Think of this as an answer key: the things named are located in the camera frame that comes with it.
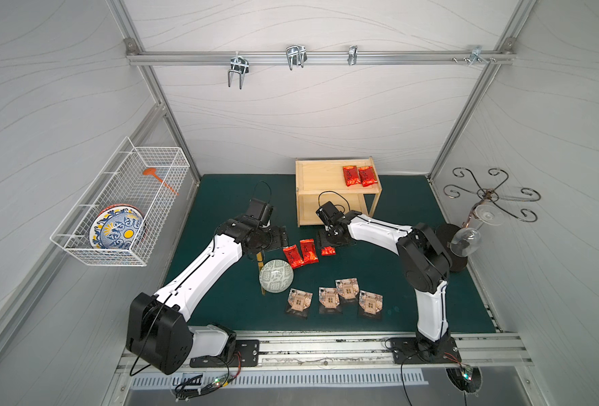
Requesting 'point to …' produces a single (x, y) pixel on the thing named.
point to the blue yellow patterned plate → (118, 227)
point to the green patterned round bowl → (276, 276)
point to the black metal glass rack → (492, 194)
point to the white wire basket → (122, 182)
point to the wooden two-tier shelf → (343, 181)
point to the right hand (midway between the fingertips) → (326, 239)
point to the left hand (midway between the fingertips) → (280, 241)
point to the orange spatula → (151, 171)
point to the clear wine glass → (466, 241)
